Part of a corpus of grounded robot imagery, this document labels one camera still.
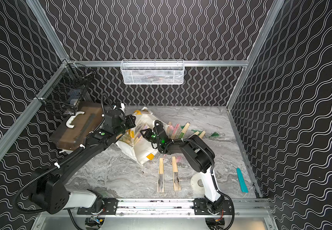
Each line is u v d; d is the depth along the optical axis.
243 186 0.81
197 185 0.82
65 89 0.93
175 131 1.05
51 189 0.40
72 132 0.87
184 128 1.06
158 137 0.75
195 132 1.04
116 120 0.62
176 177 0.84
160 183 0.82
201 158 0.54
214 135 1.03
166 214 0.74
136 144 0.93
